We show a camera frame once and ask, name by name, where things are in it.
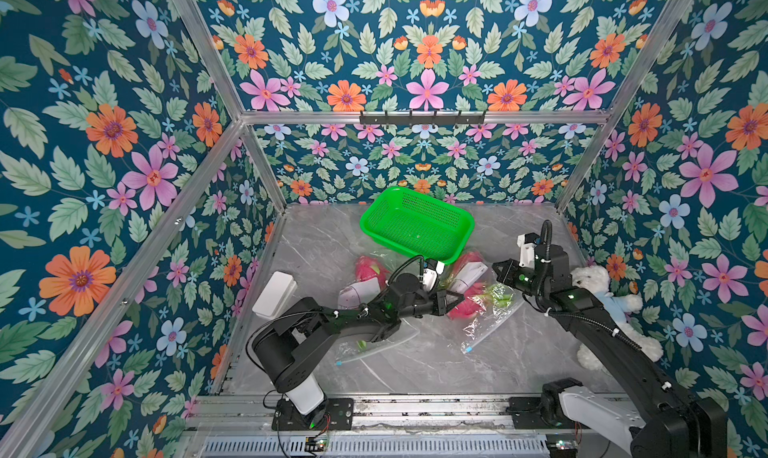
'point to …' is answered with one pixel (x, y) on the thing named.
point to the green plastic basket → (420, 223)
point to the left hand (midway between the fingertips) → (468, 299)
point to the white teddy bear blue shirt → (616, 307)
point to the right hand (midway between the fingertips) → (499, 259)
